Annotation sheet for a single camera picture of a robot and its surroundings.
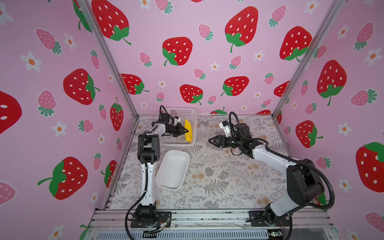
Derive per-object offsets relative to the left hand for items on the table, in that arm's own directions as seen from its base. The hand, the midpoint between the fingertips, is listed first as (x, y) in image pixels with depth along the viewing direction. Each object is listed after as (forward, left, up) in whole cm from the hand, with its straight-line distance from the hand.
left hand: (188, 130), depth 105 cm
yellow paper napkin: (-4, -1, 0) cm, 4 cm away
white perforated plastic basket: (+16, +4, +2) cm, 17 cm away
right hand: (-19, -14, +14) cm, 27 cm away
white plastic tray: (-29, +9, -6) cm, 31 cm away
